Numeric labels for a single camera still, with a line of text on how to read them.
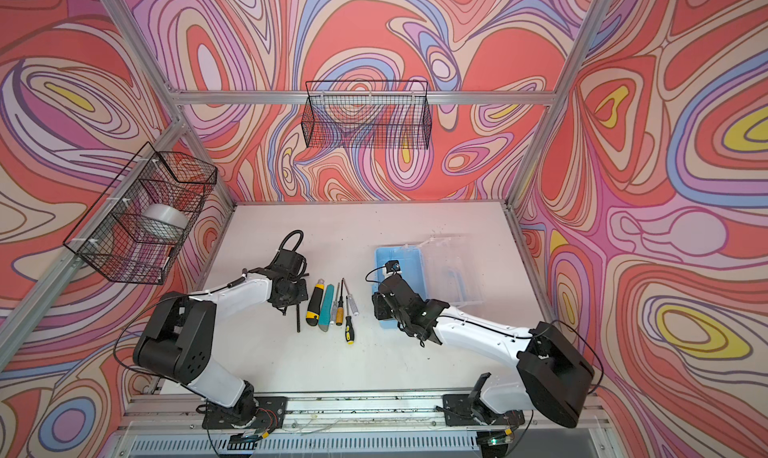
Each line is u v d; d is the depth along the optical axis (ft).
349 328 2.82
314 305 2.98
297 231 2.65
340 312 2.96
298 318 2.91
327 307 2.99
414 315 2.02
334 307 2.98
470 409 2.15
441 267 2.98
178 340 1.49
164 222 2.30
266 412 2.39
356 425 2.40
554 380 1.37
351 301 3.06
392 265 2.41
